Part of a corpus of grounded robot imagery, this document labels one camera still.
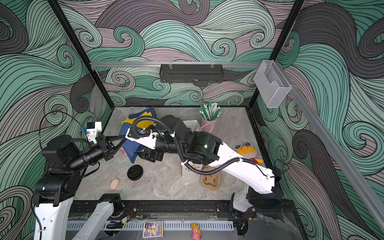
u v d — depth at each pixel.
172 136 0.34
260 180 0.37
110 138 0.52
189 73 0.96
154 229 0.67
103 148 0.47
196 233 0.65
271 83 0.79
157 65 0.94
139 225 0.70
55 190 0.37
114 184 0.79
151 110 1.10
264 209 0.74
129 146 0.55
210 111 0.95
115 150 0.51
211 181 0.80
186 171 0.77
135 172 0.84
